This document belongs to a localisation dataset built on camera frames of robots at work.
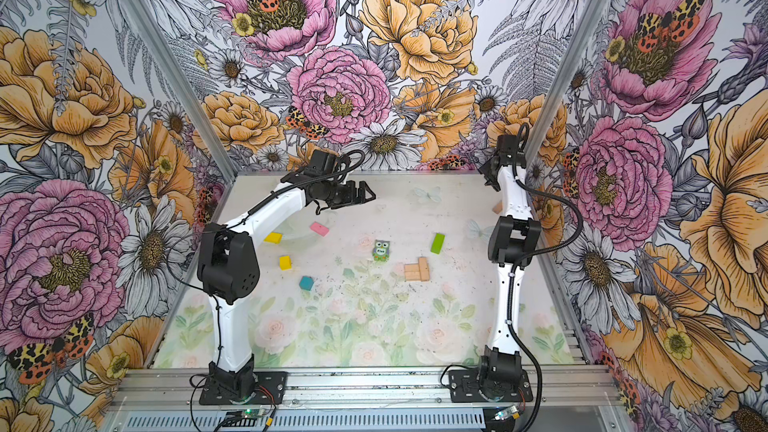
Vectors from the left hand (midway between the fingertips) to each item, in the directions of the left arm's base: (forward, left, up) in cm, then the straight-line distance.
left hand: (363, 205), depth 93 cm
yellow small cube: (-12, +24, -13) cm, 30 cm away
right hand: (+16, -43, -5) cm, 46 cm away
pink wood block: (+2, +16, -15) cm, 22 cm away
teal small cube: (-18, +17, -15) cm, 29 cm away
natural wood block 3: (-16, -15, -15) cm, 27 cm away
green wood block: (-4, -24, -16) cm, 29 cm away
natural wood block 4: (-15, -19, -14) cm, 27 cm away
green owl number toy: (-7, -5, -14) cm, 17 cm away
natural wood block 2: (-14, -15, -14) cm, 25 cm away
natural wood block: (+11, -49, -16) cm, 52 cm away
